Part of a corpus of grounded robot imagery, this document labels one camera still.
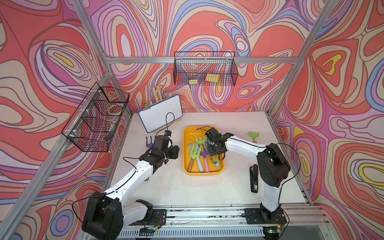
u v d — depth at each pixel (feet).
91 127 2.42
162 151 2.06
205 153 3.05
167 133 2.42
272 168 1.61
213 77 2.95
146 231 2.34
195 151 3.14
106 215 1.30
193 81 2.70
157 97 2.99
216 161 2.90
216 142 2.29
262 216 2.19
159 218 2.36
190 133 3.42
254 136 3.49
